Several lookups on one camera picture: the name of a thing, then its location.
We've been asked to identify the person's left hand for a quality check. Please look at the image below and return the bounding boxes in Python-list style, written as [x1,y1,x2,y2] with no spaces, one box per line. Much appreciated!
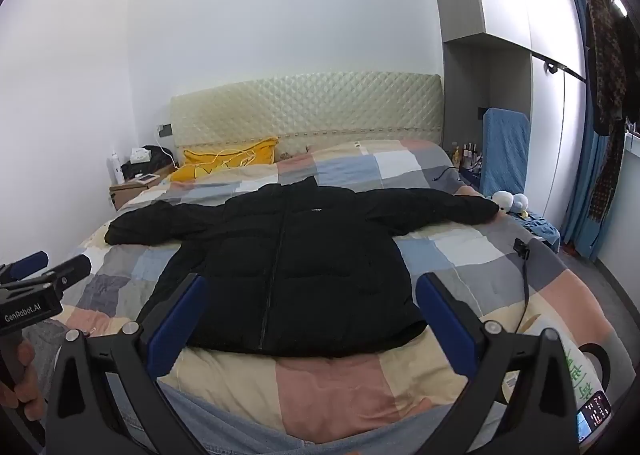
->
[12,339,47,423]

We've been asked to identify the cream quilted headboard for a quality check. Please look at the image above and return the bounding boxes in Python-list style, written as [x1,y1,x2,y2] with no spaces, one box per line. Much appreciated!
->
[169,71,445,156]

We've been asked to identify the white charging cable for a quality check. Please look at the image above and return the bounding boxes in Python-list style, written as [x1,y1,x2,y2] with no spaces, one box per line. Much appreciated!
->
[197,146,266,170]

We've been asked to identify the black puffer jacket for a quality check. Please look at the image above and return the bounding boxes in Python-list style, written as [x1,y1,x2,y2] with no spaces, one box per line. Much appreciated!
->
[104,175,501,358]

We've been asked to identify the yellow pillow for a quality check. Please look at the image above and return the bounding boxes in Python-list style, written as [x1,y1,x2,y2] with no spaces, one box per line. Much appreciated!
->
[170,136,280,182]

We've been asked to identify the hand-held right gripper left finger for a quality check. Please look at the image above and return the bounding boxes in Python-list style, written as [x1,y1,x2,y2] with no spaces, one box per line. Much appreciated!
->
[44,272,208,455]

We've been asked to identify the cardboard box nightstand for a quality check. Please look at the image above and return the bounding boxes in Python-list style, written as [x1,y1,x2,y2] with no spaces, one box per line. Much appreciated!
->
[109,170,176,212]

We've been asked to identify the patchwork checked quilt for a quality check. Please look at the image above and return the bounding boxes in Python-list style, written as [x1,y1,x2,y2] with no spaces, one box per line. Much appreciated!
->
[50,137,628,441]

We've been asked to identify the brown patterned hanging garment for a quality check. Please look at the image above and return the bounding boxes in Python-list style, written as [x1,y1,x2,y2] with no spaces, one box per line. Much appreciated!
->
[584,0,631,226]

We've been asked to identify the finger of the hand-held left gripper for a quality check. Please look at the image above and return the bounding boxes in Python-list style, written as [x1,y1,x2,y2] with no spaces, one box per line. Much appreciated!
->
[0,250,49,288]
[42,254,92,303]

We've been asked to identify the row of small bottles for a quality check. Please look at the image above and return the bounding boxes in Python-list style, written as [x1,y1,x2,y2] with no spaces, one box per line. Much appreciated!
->
[450,140,483,170]

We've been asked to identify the black bag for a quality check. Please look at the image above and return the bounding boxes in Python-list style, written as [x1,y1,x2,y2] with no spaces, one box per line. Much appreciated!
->
[121,145,176,180]

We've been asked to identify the smartphone with lit screen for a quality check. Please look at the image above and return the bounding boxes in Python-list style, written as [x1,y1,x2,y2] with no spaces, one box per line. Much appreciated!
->
[575,392,613,446]

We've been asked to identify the person's blue jeans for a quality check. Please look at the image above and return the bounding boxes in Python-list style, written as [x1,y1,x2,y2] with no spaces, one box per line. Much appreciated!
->
[105,370,506,455]

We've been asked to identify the white roll with green writing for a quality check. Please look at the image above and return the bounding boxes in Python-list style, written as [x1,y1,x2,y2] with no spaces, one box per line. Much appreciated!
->
[560,330,608,398]

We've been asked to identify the blue curtain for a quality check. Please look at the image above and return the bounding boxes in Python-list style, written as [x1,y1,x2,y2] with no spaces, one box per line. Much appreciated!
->
[560,0,626,263]

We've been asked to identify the blue towel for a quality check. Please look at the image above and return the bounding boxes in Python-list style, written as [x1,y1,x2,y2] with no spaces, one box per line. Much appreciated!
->
[480,107,531,200]

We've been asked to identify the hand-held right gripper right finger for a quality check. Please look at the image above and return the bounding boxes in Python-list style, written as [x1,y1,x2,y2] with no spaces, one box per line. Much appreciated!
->
[416,272,583,455]

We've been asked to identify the black wall rail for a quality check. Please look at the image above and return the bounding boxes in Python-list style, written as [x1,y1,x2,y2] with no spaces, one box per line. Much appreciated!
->
[530,50,587,83]

